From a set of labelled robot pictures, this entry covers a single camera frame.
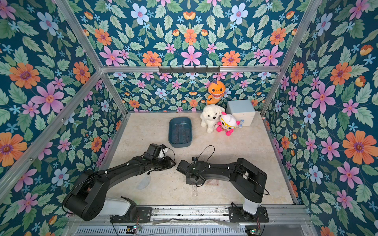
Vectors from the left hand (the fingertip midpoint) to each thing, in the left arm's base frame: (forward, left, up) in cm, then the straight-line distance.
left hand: (175, 163), depth 88 cm
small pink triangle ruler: (-12, -21, -4) cm, 25 cm away
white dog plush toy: (+26, -23, +12) cm, 37 cm away
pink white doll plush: (+20, -35, +11) cm, 41 cm away
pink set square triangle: (+26, -8, -5) cm, 27 cm away
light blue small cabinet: (+30, -46, +12) cm, 56 cm away
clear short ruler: (-16, -10, -5) cm, 19 cm away
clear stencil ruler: (+31, -7, -5) cm, 32 cm away
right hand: (-10, -10, -5) cm, 15 cm away
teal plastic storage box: (+27, -2, -4) cm, 27 cm away
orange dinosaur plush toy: (+39, -30, +23) cm, 54 cm away
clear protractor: (-9, +19, -4) cm, 21 cm away
